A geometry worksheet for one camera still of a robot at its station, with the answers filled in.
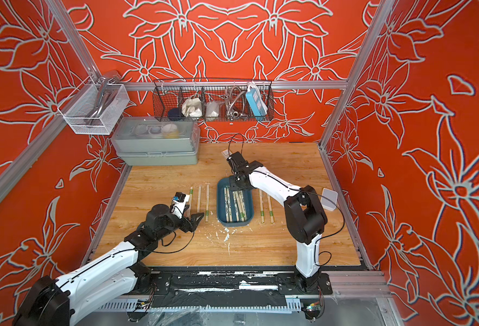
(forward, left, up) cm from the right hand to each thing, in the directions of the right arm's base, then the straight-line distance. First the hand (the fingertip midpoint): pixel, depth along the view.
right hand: (233, 184), depth 90 cm
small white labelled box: (+27, +5, -7) cm, 28 cm away
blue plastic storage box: (+5, +5, -5) cm, 9 cm away
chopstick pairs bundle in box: (-5, -3, -9) cm, 11 cm away
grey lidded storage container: (+18, +37, +10) cm, 43 cm away
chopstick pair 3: (-3, +17, -9) cm, 19 cm away
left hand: (-13, +15, +1) cm, 20 cm away
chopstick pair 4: (-7, +12, -10) cm, 17 cm away
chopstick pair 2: (-8, -18, -10) cm, 22 cm away
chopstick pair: (-5, -14, -10) cm, 17 cm away
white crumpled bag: (+28, +20, +22) cm, 41 cm away
